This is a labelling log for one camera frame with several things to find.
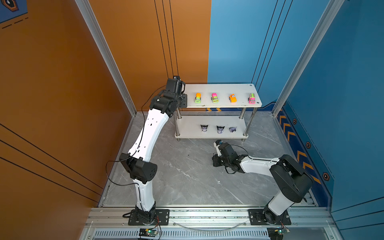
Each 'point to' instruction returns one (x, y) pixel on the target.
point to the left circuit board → (147, 232)
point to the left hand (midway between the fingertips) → (181, 96)
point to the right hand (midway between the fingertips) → (211, 159)
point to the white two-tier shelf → (218, 111)
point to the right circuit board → (275, 233)
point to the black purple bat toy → (220, 130)
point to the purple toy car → (232, 129)
